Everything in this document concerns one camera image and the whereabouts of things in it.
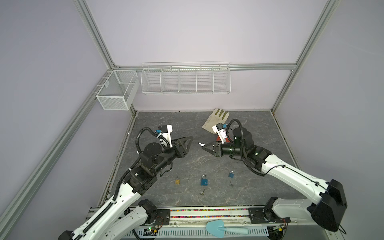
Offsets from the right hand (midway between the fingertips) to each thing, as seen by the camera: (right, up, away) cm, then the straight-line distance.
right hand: (202, 149), depth 69 cm
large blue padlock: (+1, -21, +16) cm, 26 cm away
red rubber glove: (+11, +5, -3) cm, 12 cm away
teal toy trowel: (+7, -38, +1) cm, 38 cm away
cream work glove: (+14, +18, +48) cm, 53 cm away
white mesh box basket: (-55, +34, +29) cm, 71 cm away
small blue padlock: (+18, -18, +20) cm, 32 cm away
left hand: (-5, +4, -5) cm, 8 cm away
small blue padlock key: (+17, -23, +15) cm, 33 cm away
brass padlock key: (0, +2, 0) cm, 2 cm away
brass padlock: (-14, -21, +16) cm, 30 cm away
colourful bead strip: (+4, -35, +6) cm, 36 cm away
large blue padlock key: (0, -26, +12) cm, 29 cm away
